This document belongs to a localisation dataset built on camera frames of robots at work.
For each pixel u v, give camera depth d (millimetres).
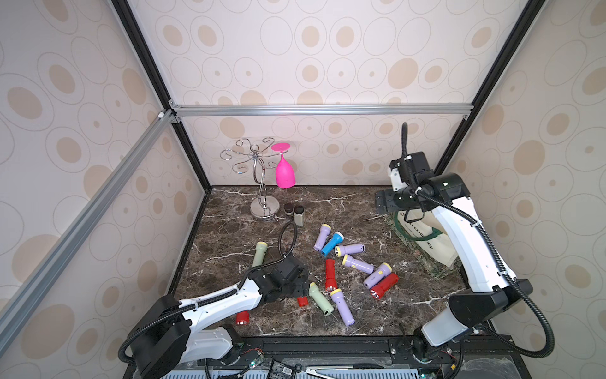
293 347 747
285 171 930
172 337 399
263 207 1093
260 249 942
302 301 823
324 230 1000
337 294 829
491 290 411
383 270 875
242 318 782
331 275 872
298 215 1000
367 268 897
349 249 946
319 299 817
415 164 531
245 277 563
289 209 1000
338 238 970
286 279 629
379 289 836
